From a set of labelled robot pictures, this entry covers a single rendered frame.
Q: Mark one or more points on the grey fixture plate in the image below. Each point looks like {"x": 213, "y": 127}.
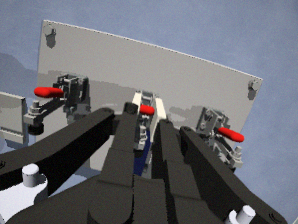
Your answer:
{"x": 116, "y": 66}

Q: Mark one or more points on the dark blue rectangular block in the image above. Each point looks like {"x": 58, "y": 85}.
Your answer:
{"x": 140, "y": 162}

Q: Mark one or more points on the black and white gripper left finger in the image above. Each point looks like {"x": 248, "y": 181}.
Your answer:
{"x": 31, "y": 174}

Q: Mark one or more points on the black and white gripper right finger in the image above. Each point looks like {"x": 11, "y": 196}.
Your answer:
{"x": 226, "y": 195}

